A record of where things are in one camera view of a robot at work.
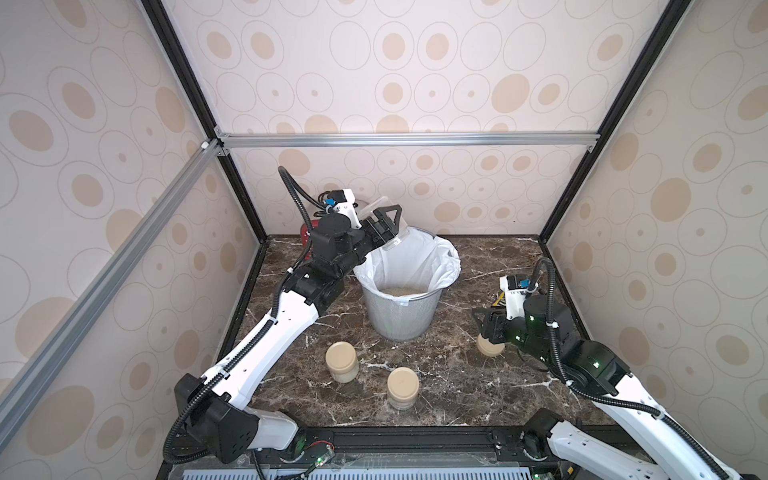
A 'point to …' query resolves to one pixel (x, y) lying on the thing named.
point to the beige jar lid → (488, 348)
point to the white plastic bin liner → (413, 265)
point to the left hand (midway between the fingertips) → (401, 211)
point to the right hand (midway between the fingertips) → (491, 308)
